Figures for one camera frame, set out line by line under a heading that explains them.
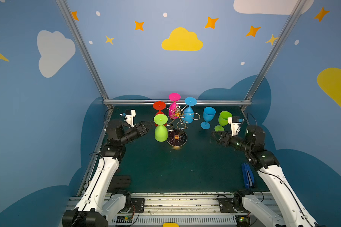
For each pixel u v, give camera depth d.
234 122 0.63
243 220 0.73
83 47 0.84
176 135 1.00
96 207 0.39
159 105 0.81
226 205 0.74
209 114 0.98
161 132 0.79
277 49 0.85
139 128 0.63
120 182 0.81
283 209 0.40
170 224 0.69
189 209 0.74
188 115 0.88
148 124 0.68
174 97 0.87
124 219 0.73
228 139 0.62
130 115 0.66
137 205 0.76
